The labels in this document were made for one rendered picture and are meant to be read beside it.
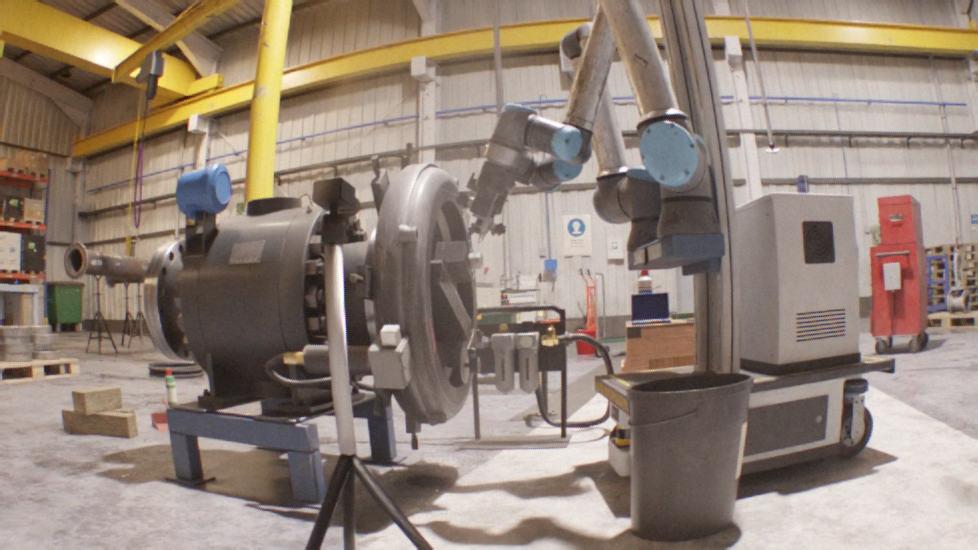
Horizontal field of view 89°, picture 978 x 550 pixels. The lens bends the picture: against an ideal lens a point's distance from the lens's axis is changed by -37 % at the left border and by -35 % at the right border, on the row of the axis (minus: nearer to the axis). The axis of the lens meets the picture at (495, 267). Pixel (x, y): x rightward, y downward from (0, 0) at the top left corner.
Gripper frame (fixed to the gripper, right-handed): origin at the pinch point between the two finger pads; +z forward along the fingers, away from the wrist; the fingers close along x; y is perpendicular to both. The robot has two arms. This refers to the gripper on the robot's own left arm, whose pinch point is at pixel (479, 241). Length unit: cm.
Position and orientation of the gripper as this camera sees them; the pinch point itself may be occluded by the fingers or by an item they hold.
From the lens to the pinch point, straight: 192.6
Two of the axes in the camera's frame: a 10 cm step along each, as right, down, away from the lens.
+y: -9.3, -3.6, 1.2
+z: -3.5, 9.3, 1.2
